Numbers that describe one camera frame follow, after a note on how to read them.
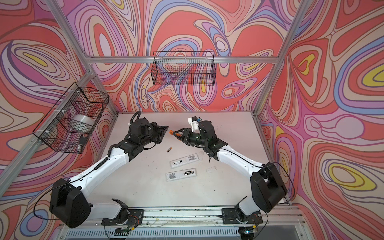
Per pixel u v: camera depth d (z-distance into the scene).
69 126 0.74
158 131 0.69
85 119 0.73
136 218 0.73
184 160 0.91
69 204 0.40
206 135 0.61
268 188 0.43
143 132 0.61
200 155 0.95
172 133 0.74
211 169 0.89
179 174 0.87
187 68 0.96
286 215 0.75
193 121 0.73
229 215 0.73
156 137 0.70
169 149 0.98
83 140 0.74
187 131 0.69
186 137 0.67
